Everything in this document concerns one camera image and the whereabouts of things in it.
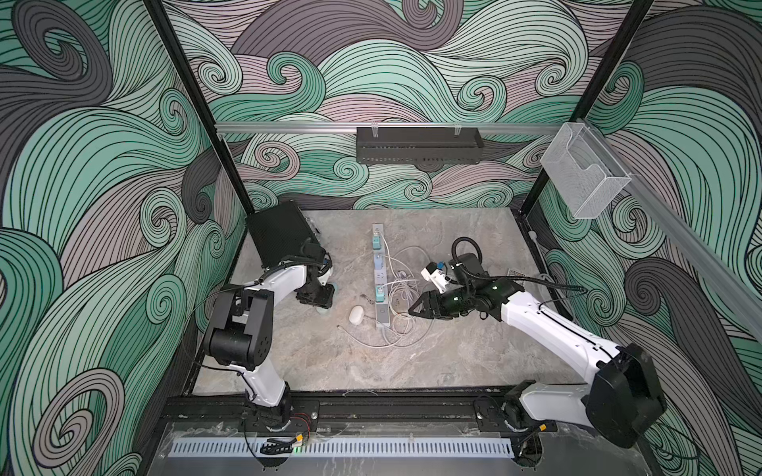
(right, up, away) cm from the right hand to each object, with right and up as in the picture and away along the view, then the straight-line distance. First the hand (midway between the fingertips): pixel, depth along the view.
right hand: (413, 315), depth 76 cm
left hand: (-27, +1, +16) cm, 31 cm away
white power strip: (-8, -3, +13) cm, 16 cm away
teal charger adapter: (-10, +19, +24) cm, 32 cm away
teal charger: (-9, +3, +11) cm, 15 cm away
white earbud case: (-16, -4, +13) cm, 21 cm away
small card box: (+38, +8, +24) cm, 46 cm away
